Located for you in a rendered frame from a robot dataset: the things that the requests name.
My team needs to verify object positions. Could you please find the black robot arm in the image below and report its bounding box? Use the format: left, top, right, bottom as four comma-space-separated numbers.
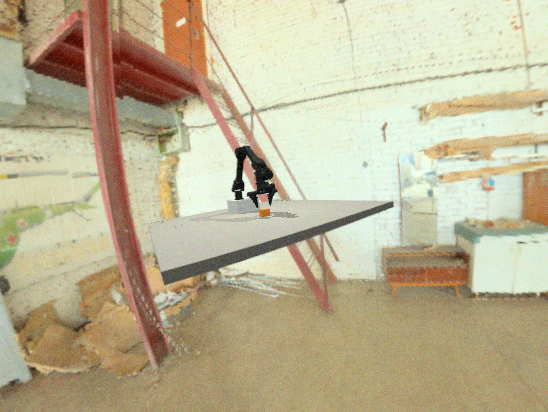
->
231, 145, 275, 200

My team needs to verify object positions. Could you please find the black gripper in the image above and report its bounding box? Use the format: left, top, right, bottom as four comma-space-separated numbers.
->
247, 180, 277, 208

